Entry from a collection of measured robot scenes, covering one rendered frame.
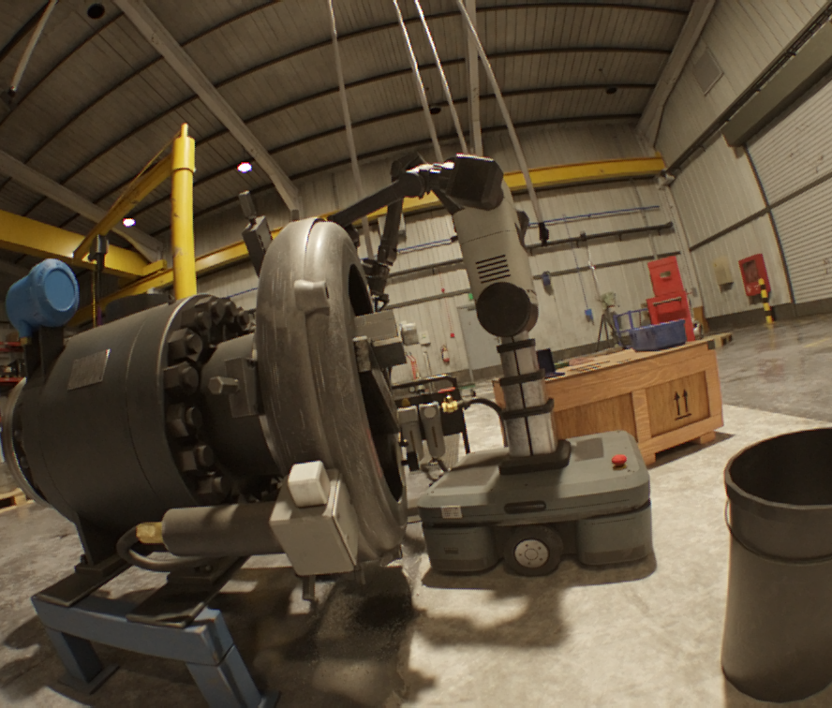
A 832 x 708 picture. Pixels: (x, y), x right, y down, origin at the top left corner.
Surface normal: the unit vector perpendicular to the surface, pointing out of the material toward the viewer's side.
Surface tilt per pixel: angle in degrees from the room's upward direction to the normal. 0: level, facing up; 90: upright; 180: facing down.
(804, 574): 93
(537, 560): 90
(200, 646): 90
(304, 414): 94
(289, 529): 113
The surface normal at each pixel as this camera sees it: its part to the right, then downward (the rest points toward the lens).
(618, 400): -0.01, -0.04
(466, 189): -0.41, 0.04
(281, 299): -0.07, -0.40
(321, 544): 0.07, 0.34
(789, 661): -0.79, 0.18
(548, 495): -0.43, -0.66
